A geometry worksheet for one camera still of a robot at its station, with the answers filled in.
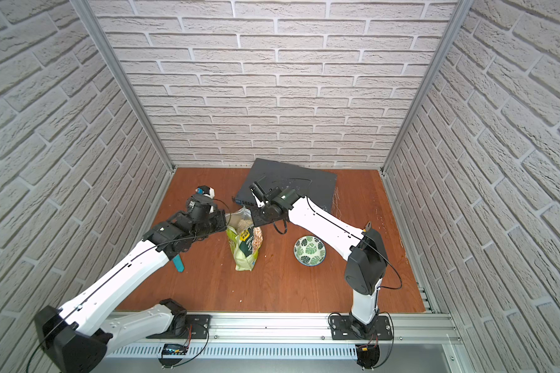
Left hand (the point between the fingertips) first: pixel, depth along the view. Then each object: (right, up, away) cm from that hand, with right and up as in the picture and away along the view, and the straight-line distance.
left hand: (223, 208), depth 77 cm
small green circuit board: (-14, -44, -6) cm, 47 cm away
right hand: (+9, -5, +2) cm, 11 cm away
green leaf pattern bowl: (+31, -18, +12) cm, 38 cm away
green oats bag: (+7, -11, +1) cm, 13 cm away
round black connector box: (+47, -45, -8) cm, 65 cm away
